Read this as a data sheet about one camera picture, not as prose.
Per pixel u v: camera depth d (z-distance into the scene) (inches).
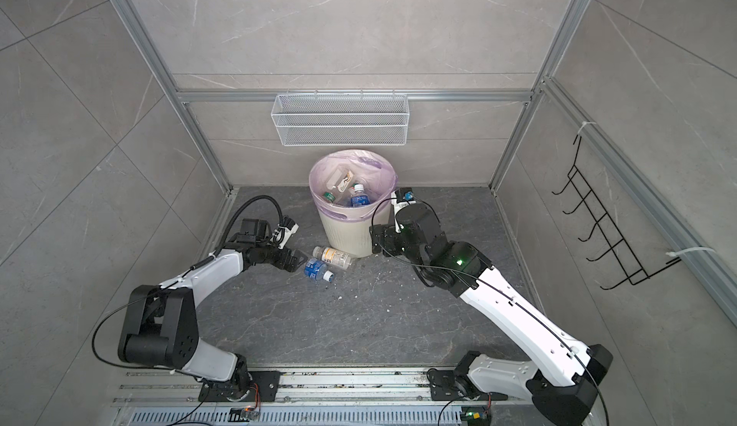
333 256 36.5
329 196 34.7
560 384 15.2
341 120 39.7
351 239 33.9
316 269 35.4
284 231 31.5
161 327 17.3
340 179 36.4
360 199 34.6
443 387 28.9
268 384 28.8
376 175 37.4
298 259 32.5
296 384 29.4
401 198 22.4
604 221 26.5
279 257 31.4
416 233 18.3
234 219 26.4
